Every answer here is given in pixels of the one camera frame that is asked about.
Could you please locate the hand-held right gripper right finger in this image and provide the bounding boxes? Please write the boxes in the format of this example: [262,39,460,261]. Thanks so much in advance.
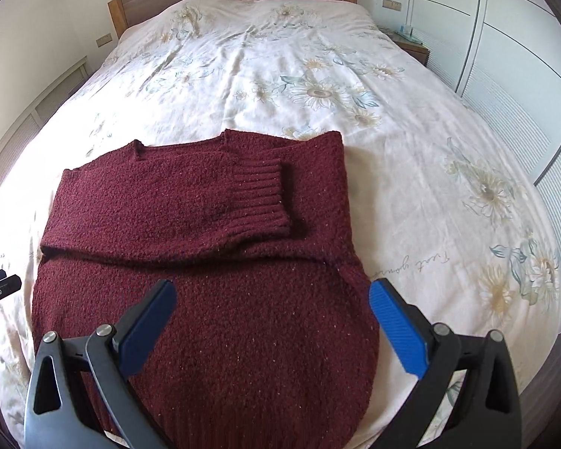
[368,278,523,449]

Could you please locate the bed with floral duvet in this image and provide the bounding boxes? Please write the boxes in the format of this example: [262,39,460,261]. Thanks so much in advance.
[0,0,561,449]

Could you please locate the white radiator cover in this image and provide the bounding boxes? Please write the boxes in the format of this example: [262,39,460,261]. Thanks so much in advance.
[0,55,89,207]

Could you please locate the wooden nightstand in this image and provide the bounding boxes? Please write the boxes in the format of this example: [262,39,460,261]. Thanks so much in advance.
[384,28,431,67]

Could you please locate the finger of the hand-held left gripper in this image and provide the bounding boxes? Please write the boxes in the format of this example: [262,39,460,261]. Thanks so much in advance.
[0,269,23,317]

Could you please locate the small items on nightstand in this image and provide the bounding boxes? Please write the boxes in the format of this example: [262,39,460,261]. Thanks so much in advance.
[395,22,421,43]

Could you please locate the dark red knit sweater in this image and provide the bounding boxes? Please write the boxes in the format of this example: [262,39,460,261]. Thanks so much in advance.
[31,128,380,449]

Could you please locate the white wardrobe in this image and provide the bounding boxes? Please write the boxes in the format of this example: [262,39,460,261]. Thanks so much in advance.
[402,0,561,309]

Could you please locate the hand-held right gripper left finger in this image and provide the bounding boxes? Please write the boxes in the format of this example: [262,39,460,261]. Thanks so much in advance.
[22,279,177,449]

